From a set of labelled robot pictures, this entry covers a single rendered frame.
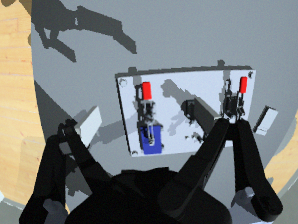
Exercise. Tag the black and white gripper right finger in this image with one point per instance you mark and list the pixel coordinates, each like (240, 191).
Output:
(255, 202)

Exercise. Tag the blue rectangular block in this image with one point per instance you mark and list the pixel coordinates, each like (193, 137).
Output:
(157, 149)

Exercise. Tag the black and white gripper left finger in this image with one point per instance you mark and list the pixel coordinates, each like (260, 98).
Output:
(47, 202)

